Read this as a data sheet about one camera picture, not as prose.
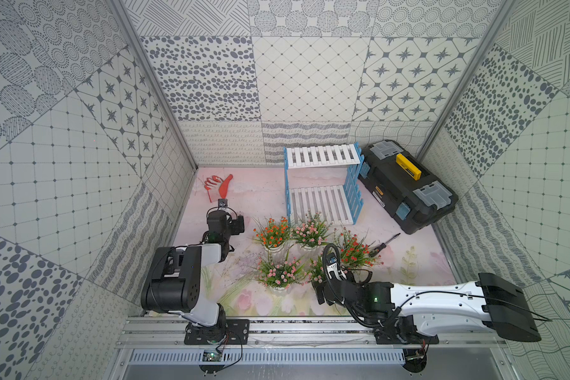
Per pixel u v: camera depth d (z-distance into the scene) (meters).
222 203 0.83
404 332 0.65
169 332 0.75
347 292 0.57
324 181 1.16
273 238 0.80
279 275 0.72
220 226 0.72
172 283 0.45
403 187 0.91
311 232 0.81
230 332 0.74
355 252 0.76
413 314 0.64
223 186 1.11
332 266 0.68
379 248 0.92
